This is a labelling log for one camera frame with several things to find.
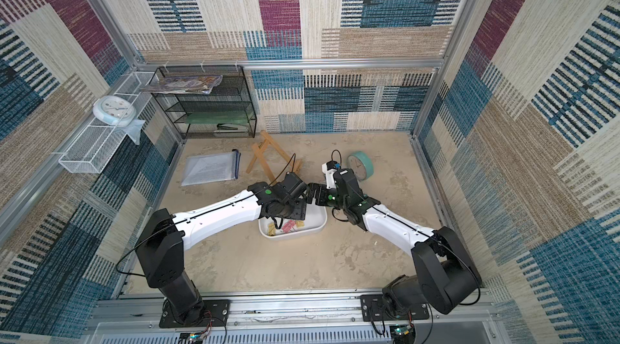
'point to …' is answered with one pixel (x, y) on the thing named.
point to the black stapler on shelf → (222, 126)
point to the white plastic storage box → (316, 218)
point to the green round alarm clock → (361, 163)
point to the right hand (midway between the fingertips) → (308, 189)
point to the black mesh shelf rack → (230, 94)
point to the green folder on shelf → (218, 118)
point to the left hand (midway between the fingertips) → (297, 208)
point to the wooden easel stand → (295, 165)
